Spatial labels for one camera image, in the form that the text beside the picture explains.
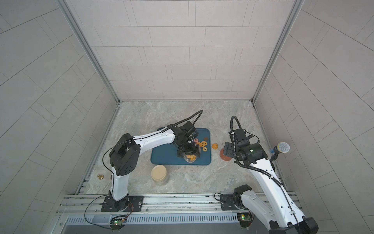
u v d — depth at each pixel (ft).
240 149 1.75
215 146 2.99
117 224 2.10
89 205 2.31
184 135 2.26
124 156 1.58
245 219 2.24
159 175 2.33
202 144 3.00
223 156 2.83
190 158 2.64
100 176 2.54
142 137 1.74
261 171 1.43
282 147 2.15
